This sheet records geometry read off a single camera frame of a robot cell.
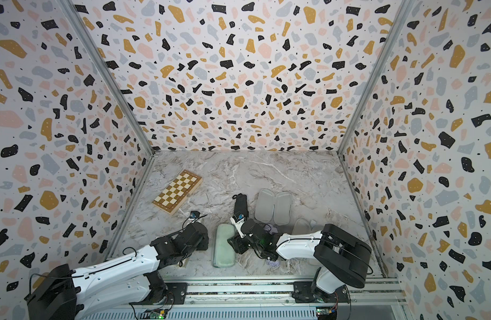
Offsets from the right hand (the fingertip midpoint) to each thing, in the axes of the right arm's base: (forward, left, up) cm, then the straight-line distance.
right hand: (232, 239), depth 83 cm
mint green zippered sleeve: (-6, +3, -1) cm, 6 cm away
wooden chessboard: (+23, +30, -1) cm, 38 cm away
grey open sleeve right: (+8, -31, -4) cm, 32 cm away
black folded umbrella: (+18, -2, -3) cm, 18 cm away
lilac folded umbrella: (+5, -17, -3) cm, 18 cm away
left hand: (+1, +9, 0) cm, 10 cm away
